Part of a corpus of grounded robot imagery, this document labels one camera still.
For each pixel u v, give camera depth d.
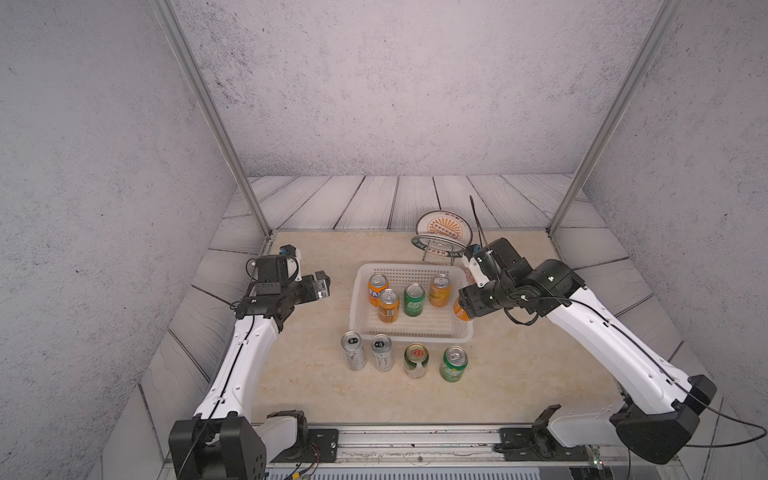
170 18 0.71
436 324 0.94
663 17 0.71
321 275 0.74
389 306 0.87
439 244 0.99
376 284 0.92
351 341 0.77
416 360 0.77
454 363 0.77
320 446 0.73
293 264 0.65
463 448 0.74
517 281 0.50
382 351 0.75
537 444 0.66
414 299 0.89
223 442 0.38
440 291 0.91
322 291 0.74
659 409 0.38
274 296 0.59
